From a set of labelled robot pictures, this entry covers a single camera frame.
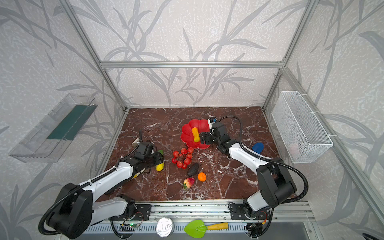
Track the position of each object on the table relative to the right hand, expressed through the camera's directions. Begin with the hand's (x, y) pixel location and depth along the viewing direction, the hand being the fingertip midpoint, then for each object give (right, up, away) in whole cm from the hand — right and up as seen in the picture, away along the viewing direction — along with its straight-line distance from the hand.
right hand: (206, 129), depth 89 cm
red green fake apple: (-10, -28, -10) cm, 32 cm away
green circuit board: (-37, -45, -19) cm, 61 cm away
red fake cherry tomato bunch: (-13, -17, -3) cm, 22 cm away
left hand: (-25, -15, -1) cm, 29 cm away
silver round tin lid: (-19, -42, -24) cm, 52 cm away
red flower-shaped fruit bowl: (-13, -6, +12) cm, 19 cm away
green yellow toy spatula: (-6, -45, -22) cm, 50 cm away
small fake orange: (-3, -26, -7) cm, 27 cm away
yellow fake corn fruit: (-7, -5, +10) cm, 13 cm away
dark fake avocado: (-8, -23, -5) cm, 25 cm away
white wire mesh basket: (+39, -1, -27) cm, 48 cm away
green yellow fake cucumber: (-26, -21, -7) cm, 34 cm away
